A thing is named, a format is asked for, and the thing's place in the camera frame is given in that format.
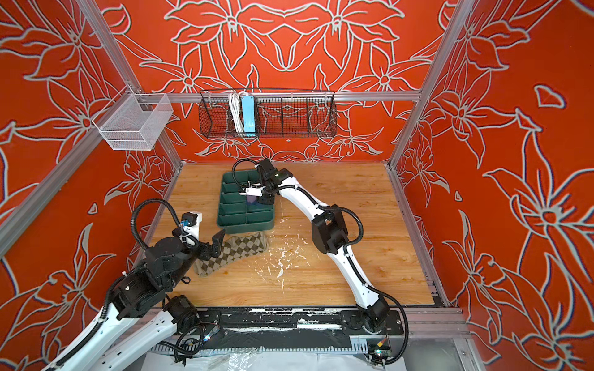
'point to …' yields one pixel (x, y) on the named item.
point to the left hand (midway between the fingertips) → (209, 226)
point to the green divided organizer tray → (235, 215)
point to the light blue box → (249, 116)
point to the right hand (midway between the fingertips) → (258, 191)
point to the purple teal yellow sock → (251, 200)
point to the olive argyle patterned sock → (234, 246)
